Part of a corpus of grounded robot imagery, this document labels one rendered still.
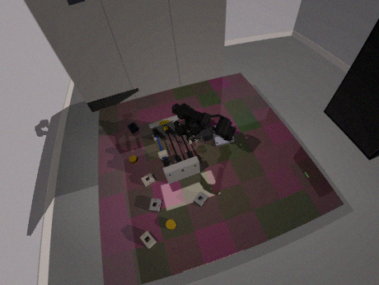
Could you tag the yellow round disc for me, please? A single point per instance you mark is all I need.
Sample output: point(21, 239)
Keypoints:
point(170, 224)
point(133, 159)

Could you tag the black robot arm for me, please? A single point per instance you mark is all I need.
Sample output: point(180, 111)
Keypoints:
point(223, 128)

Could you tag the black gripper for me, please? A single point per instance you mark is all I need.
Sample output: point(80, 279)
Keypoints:
point(183, 130)

